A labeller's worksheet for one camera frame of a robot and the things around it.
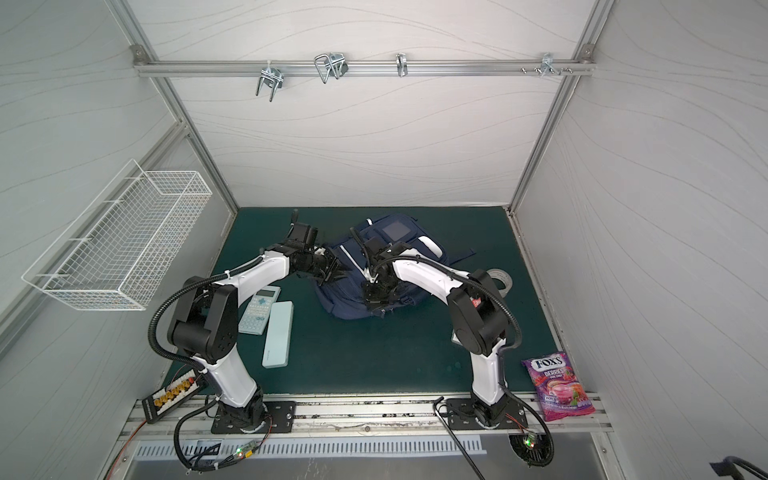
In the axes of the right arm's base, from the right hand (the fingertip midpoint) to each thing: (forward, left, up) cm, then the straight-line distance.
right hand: (373, 299), depth 87 cm
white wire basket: (-4, +58, +26) cm, 63 cm away
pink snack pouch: (-20, -50, -6) cm, 54 cm away
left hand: (+9, +5, +4) cm, 12 cm away
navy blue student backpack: (+2, +10, 0) cm, 10 cm away
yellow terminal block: (-29, +52, -4) cm, 60 cm away
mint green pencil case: (-10, +27, -5) cm, 29 cm away
